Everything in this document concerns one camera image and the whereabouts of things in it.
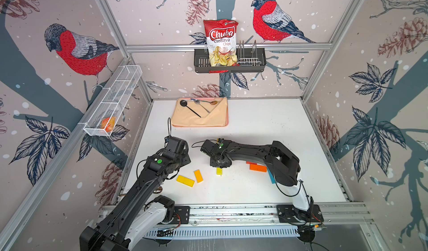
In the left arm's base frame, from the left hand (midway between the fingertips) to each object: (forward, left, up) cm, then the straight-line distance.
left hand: (187, 153), depth 79 cm
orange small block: (-6, -4, -14) cm, 16 cm away
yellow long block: (-9, +2, -13) cm, 16 cm away
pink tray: (+27, -1, -14) cm, 30 cm away
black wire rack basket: (+49, -33, +20) cm, 63 cm away
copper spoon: (-13, +15, -14) cm, 25 cm away
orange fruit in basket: (+4, +29, +20) cm, 36 cm away
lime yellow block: (-4, -15, -14) cm, 21 cm away
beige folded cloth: (+39, -2, -15) cm, 41 cm away
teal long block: (-16, -34, +14) cm, 40 cm away
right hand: (0, -13, -14) cm, 19 cm away
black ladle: (+45, +10, -12) cm, 48 cm away
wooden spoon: (+45, -10, -12) cm, 48 cm away
